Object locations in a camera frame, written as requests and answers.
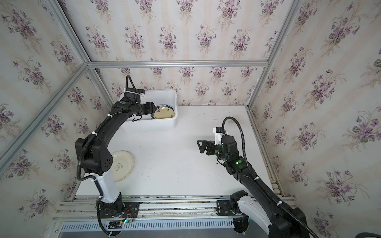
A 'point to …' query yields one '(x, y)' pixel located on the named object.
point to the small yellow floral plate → (163, 113)
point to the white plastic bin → (158, 97)
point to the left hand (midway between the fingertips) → (152, 108)
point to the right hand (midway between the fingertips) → (208, 141)
